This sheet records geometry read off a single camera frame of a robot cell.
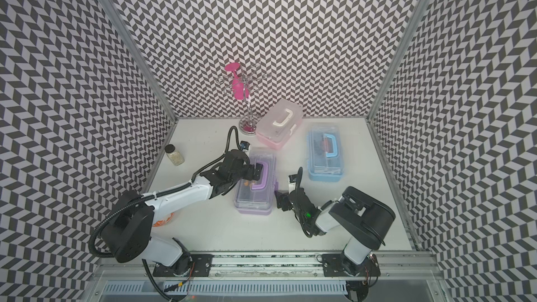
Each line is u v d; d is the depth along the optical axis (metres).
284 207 0.80
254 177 0.79
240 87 1.01
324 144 0.95
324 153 0.89
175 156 0.95
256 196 0.81
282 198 0.79
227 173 0.65
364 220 0.46
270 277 0.71
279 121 1.00
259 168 0.85
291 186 0.79
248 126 1.28
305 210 0.69
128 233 0.42
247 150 0.77
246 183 0.85
